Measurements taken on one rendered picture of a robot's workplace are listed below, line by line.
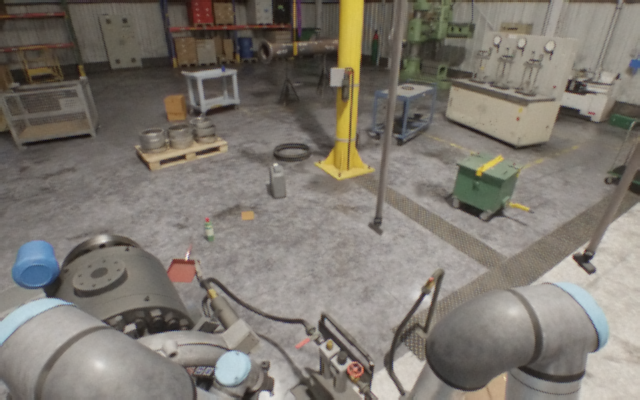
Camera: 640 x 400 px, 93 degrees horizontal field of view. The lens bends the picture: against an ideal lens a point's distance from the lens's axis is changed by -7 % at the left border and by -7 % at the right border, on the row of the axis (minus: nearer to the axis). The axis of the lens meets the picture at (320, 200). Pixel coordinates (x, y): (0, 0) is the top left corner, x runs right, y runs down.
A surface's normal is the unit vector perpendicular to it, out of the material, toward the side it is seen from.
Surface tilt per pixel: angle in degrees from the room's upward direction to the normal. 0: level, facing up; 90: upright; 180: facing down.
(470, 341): 55
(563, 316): 33
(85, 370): 27
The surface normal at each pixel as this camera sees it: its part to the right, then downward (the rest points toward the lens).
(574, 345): 0.09, 0.18
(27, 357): -0.22, -0.45
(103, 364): 0.46, -0.66
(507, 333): -0.34, -0.23
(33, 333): -0.10, -0.72
